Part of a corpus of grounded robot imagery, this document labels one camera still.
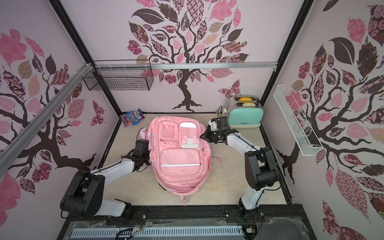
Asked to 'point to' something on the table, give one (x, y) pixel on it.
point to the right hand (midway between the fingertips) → (200, 137)
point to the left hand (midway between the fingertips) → (161, 155)
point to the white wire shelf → (303, 135)
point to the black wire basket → (121, 75)
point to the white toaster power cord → (225, 111)
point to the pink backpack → (180, 153)
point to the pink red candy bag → (125, 120)
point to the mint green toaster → (247, 112)
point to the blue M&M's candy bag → (133, 117)
